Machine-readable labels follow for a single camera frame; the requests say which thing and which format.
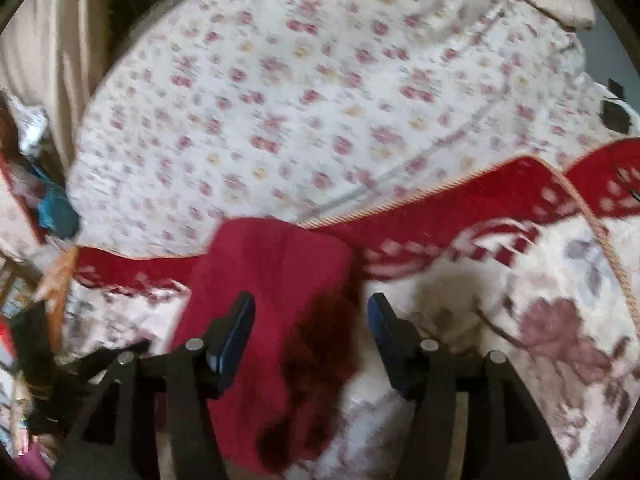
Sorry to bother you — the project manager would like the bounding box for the red bordered floral cloth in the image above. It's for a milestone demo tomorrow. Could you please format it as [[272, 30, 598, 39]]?
[[0, 155, 48, 261]]

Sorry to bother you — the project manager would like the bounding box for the red and beige floral blanket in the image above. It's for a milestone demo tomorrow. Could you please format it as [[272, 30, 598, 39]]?
[[50, 137, 640, 480]]

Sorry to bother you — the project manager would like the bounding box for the clear plastic bag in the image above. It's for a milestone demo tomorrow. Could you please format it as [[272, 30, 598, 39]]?
[[7, 92, 51, 158]]

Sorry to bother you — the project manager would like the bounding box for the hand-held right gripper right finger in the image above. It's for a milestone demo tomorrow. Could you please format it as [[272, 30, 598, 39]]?
[[366, 292, 571, 480]]

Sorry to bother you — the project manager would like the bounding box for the beige curtain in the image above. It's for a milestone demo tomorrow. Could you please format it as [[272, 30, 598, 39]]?
[[0, 0, 111, 171]]

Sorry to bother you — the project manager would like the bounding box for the blue plastic bag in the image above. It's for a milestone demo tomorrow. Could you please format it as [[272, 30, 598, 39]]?
[[35, 192, 81, 240]]

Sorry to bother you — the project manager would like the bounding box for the white floral quilt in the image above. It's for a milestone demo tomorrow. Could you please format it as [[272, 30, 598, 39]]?
[[65, 0, 626, 261]]

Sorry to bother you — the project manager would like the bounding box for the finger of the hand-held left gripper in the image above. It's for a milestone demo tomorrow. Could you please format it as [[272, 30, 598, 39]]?
[[57, 339, 151, 396]]

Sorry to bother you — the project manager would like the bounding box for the dark red sweater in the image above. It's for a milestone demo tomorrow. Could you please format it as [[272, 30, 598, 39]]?
[[170, 217, 363, 476]]

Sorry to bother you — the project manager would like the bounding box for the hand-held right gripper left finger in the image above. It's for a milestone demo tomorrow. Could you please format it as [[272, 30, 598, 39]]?
[[50, 291, 257, 480]]

